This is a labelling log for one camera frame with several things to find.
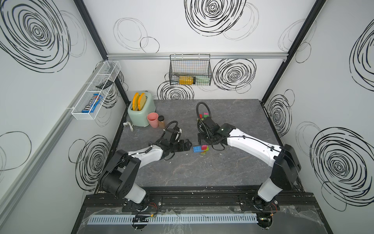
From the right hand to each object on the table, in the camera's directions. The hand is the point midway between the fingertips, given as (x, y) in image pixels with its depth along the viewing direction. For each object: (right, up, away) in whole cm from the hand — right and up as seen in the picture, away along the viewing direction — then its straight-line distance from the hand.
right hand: (203, 139), depth 83 cm
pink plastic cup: (-33, +12, +16) cm, 38 cm away
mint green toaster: (-42, +12, +13) cm, 45 cm away
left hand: (-10, -5, +7) cm, 13 cm away
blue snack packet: (-56, +18, -14) cm, 60 cm away
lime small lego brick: (+3, -7, +3) cm, 8 cm away
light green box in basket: (0, +35, +4) cm, 36 cm away
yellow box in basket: (-10, +35, +4) cm, 37 cm away
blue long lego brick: (-3, -7, +5) cm, 9 cm away
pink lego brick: (+1, -5, +2) cm, 5 cm away
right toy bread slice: (-39, +23, +9) cm, 46 cm away
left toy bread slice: (-42, +23, +8) cm, 49 cm away
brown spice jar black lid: (-27, +10, +15) cm, 33 cm away
